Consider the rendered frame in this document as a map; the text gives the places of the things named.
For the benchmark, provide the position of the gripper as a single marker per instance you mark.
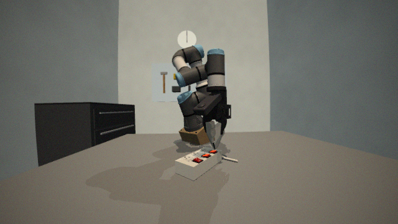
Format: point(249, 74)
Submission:
point(216, 130)

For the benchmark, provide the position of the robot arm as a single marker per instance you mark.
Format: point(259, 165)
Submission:
point(199, 103)

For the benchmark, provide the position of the white power strip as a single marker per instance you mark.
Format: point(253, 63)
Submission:
point(197, 163)

